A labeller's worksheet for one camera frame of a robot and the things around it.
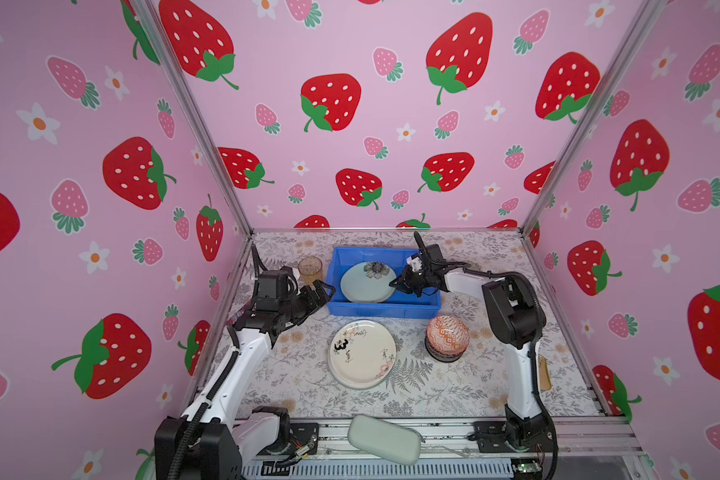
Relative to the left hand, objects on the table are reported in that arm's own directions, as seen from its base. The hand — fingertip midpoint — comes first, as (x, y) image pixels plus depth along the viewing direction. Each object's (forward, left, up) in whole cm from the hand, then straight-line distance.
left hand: (326, 295), depth 81 cm
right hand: (+13, -18, -13) cm, 26 cm away
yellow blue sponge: (-18, -61, -15) cm, 65 cm away
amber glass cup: (+16, +8, -9) cm, 20 cm away
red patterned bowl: (-7, -34, -10) cm, 37 cm away
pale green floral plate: (+15, -11, -15) cm, 24 cm away
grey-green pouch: (-32, -16, -17) cm, 39 cm away
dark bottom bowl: (-13, -31, -9) cm, 35 cm away
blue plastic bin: (+5, -22, -12) cm, 26 cm away
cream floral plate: (-10, -10, -18) cm, 22 cm away
